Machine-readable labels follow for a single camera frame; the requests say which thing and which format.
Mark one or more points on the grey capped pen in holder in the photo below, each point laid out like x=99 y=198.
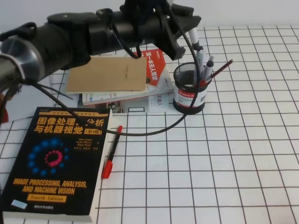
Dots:
x=200 y=55

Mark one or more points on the red and white book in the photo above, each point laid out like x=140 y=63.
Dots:
x=154 y=68

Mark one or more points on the black mesh pen holder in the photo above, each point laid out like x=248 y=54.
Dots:
x=184 y=90

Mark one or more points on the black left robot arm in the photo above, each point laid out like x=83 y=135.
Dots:
x=29 y=53

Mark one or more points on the black image processing textbook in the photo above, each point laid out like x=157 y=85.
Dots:
x=56 y=174

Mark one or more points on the dark red pencil in holder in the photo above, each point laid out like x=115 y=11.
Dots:
x=222 y=68

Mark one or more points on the red and black pen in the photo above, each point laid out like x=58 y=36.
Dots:
x=109 y=163

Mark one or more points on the white book under stack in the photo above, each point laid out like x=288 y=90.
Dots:
x=154 y=100

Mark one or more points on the white marker in holder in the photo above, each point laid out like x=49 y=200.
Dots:
x=208 y=68

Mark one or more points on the white marker black cap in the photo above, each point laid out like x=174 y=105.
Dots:
x=194 y=39

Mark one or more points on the brown kraft notebook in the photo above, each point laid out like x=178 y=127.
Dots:
x=108 y=74

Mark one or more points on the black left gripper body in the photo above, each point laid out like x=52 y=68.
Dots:
x=160 y=23

